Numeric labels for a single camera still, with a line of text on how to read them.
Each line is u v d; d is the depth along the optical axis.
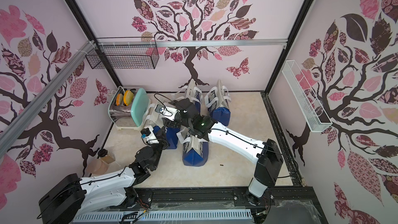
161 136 0.71
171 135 0.81
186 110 0.52
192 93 0.91
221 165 0.85
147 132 0.65
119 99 0.90
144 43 0.92
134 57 1.22
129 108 0.88
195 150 0.66
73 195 0.41
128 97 0.92
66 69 0.71
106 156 0.80
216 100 0.88
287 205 0.72
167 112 0.59
